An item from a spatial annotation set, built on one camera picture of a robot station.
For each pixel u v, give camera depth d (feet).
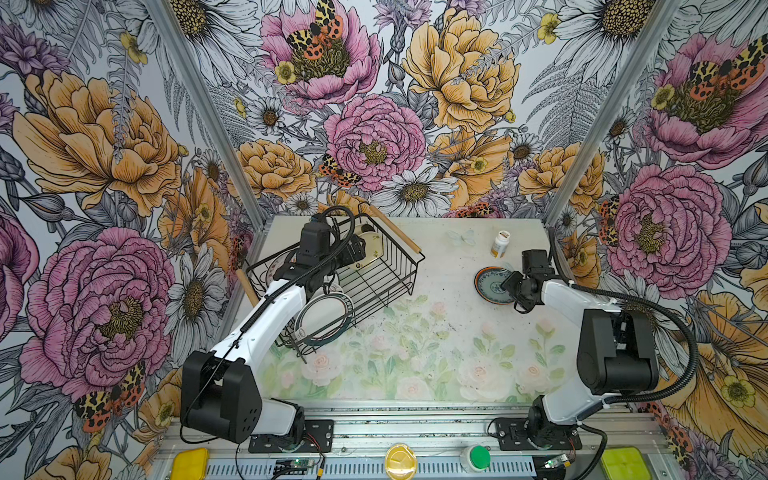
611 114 2.95
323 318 2.71
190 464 2.31
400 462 2.28
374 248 3.48
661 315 2.49
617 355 1.52
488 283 3.36
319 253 2.05
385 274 3.43
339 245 2.45
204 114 2.90
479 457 2.09
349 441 2.42
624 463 2.27
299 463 2.34
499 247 3.51
